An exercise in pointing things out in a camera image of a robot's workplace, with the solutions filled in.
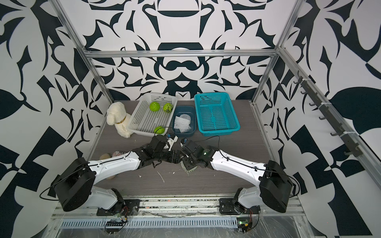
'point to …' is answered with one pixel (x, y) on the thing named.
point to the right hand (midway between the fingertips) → (185, 159)
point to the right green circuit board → (244, 223)
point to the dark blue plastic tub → (190, 110)
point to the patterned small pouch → (118, 153)
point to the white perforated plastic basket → (143, 120)
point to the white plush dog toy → (117, 115)
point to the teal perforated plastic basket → (216, 114)
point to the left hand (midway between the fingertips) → (181, 152)
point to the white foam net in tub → (182, 123)
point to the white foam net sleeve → (187, 171)
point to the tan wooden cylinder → (104, 156)
